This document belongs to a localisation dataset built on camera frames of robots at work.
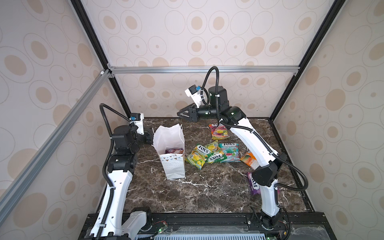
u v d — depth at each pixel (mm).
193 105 620
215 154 960
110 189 426
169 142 900
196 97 607
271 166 478
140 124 603
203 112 613
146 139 633
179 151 912
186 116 649
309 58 853
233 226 730
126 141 503
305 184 441
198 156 944
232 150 970
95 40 778
